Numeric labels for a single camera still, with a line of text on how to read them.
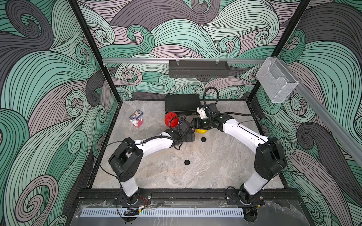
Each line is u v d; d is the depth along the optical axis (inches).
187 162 33.6
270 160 17.3
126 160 17.7
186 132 27.0
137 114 43.0
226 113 26.0
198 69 38.6
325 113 23.4
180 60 36.6
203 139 38.0
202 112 31.2
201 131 37.0
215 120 25.3
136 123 39.4
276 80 30.8
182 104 49.3
